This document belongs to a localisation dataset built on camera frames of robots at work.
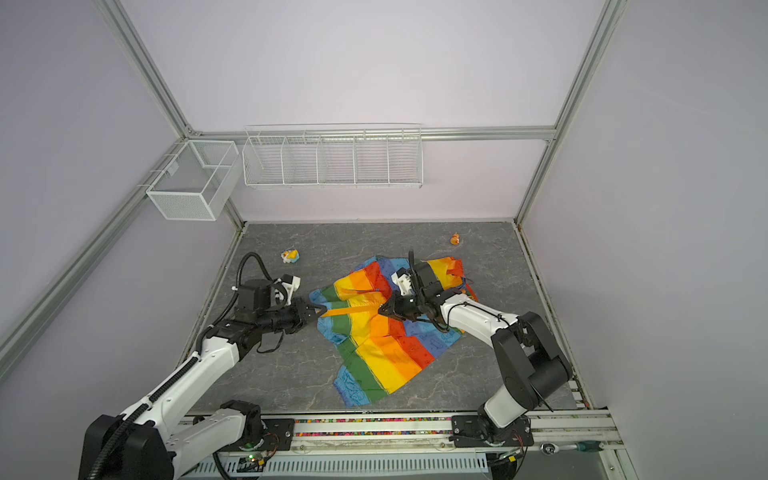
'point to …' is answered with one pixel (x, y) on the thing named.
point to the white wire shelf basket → (361, 155)
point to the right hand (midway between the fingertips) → (379, 313)
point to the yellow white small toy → (290, 256)
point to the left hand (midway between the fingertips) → (325, 313)
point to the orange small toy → (455, 239)
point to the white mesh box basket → (197, 183)
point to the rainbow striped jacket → (378, 354)
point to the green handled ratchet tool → (551, 448)
